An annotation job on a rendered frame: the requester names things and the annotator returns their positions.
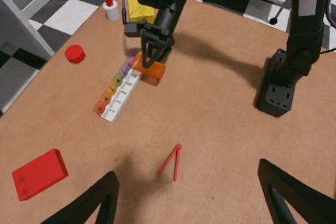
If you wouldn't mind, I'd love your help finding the orange translucent pill bottle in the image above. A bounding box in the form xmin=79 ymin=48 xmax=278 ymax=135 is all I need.
xmin=131 ymin=54 xmax=165 ymax=80

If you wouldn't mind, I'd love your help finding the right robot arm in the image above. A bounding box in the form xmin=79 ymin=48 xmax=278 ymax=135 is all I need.
xmin=123 ymin=0 xmax=326 ymax=113

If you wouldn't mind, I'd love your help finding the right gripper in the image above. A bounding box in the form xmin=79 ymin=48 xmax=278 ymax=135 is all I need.
xmin=126 ymin=6 xmax=179 ymax=68

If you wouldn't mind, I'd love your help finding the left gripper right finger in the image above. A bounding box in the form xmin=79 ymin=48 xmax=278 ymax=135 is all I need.
xmin=257 ymin=158 xmax=336 ymax=224

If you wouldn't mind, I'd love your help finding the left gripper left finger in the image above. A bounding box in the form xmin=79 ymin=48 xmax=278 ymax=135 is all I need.
xmin=40 ymin=171 xmax=119 ymax=224

